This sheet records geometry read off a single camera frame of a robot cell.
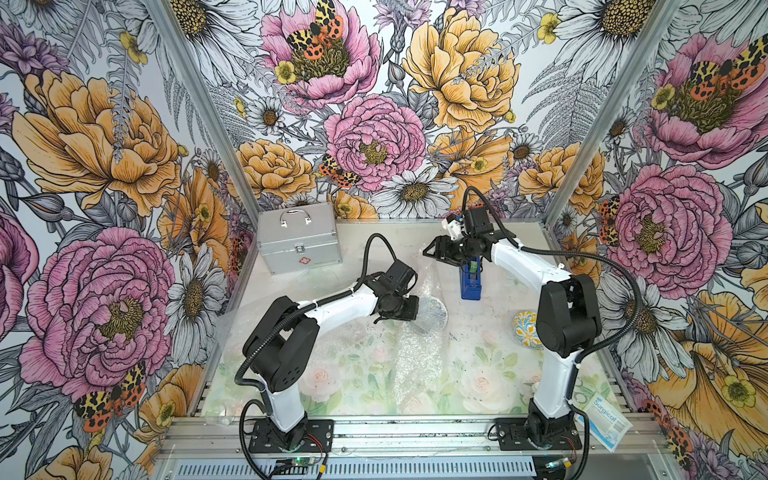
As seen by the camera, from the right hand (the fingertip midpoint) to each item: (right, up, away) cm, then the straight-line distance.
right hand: (430, 260), depth 92 cm
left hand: (-6, -17, -4) cm, 19 cm away
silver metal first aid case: (-42, +7, +5) cm, 43 cm away
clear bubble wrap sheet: (-3, -23, -11) cm, 25 cm away
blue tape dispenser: (+14, -6, +5) cm, 16 cm away
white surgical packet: (+42, -41, -16) cm, 61 cm away
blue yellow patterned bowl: (0, -16, -5) cm, 17 cm away
